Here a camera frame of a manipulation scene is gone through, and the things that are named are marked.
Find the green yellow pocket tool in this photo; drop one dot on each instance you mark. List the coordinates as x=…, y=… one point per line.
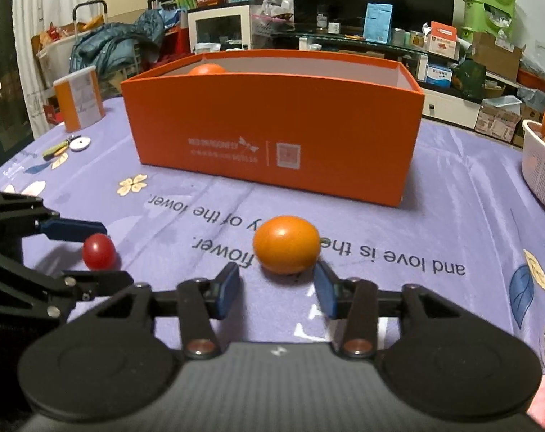
x=56, y=149

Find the brown cardboard box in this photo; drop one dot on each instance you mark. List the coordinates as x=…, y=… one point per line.
x=497, y=58

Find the red cherry tomato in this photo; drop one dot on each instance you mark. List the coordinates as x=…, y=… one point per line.
x=99, y=254

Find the white tv stand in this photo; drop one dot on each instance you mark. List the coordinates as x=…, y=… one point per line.
x=452, y=105

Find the white storage bin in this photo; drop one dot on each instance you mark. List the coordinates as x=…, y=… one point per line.
x=52, y=63

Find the red printed carton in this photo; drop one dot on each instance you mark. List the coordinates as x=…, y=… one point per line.
x=52, y=114

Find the orange white canister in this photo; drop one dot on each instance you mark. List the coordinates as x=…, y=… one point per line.
x=81, y=103

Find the blue white tissue box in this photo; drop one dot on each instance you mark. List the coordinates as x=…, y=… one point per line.
x=439, y=76

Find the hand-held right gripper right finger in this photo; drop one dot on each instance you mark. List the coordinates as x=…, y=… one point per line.
x=326, y=292

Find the red plastic basin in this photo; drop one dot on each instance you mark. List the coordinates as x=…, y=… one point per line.
x=533, y=80

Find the blue paper card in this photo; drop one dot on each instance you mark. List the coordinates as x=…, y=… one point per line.
x=377, y=22

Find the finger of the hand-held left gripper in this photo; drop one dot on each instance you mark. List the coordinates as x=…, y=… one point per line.
x=101, y=282
x=74, y=229

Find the white round cap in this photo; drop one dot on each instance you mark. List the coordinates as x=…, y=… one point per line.
x=80, y=144

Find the white glass door cabinet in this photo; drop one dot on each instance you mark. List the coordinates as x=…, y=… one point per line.
x=218, y=11

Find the green plastic shelf unit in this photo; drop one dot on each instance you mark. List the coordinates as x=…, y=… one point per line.
x=470, y=18

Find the orange cardboard box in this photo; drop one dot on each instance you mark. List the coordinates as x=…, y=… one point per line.
x=344, y=153

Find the orange white carton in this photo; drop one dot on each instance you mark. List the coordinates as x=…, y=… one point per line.
x=443, y=42

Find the small orange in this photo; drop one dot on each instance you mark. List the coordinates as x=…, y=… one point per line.
x=286, y=245

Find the purple printed tablecloth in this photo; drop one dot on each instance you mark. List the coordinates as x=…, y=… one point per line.
x=457, y=189

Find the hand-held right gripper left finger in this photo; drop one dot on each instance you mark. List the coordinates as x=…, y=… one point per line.
x=227, y=294

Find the printed cardboard carton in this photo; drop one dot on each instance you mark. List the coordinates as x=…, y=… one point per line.
x=497, y=119

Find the dark green bag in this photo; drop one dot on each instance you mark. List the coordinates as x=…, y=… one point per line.
x=469, y=78

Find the white curtain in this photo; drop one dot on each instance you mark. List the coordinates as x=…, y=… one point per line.
x=34, y=9

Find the blue padded jacket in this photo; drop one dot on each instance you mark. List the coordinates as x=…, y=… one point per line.
x=106, y=45

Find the large orange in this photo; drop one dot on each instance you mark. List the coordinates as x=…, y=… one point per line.
x=207, y=70

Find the white colander bowl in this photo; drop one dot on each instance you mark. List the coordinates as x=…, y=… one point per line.
x=542, y=175

